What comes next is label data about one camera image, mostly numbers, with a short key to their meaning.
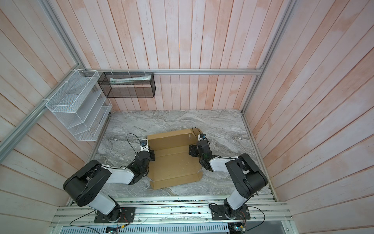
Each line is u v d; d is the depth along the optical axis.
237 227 0.71
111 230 0.70
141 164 0.70
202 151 0.73
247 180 0.46
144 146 0.77
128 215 0.73
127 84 1.04
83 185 0.45
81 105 0.73
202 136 0.84
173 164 0.88
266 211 0.76
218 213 0.73
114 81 0.89
